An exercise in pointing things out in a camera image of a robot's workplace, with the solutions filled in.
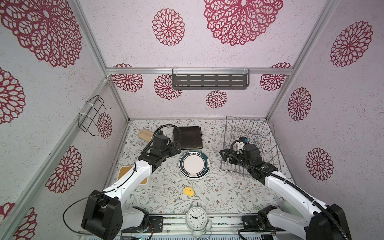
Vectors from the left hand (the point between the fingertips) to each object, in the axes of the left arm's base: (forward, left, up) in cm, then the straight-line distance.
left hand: (173, 149), depth 86 cm
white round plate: (-2, -12, -14) cm, 19 cm away
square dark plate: (+20, -9, -14) cm, 26 cm away
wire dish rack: (+23, -60, -13) cm, 65 cm away
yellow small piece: (-20, -9, -11) cm, 25 cm away
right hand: (-3, -29, +3) cm, 30 cm away
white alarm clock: (-34, -12, -10) cm, 38 cm away
